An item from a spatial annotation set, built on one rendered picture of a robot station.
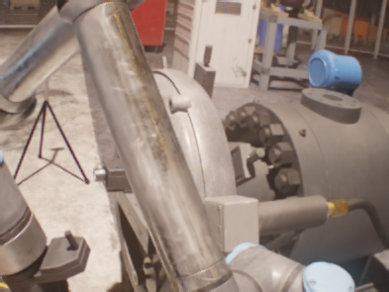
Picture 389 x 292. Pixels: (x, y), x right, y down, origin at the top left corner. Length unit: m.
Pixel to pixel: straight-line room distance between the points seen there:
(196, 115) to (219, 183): 0.17
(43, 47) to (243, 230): 0.55
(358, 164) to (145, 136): 0.90
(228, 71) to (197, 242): 4.67
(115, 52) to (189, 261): 0.29
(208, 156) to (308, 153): 0.36
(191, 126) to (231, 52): 4.15
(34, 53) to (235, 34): 4.30
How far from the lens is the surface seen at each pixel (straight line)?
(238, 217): 0.94
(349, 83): 1.79
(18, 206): 0.53
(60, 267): 0.54
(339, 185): 1.34
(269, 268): 0.74
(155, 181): 0.61
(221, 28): 5.11
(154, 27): 6.67
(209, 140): 1.05
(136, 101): 0.61
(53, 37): 0.93
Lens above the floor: 1.26
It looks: 21 degrees down
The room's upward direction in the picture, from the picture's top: 7 degrees clockwise
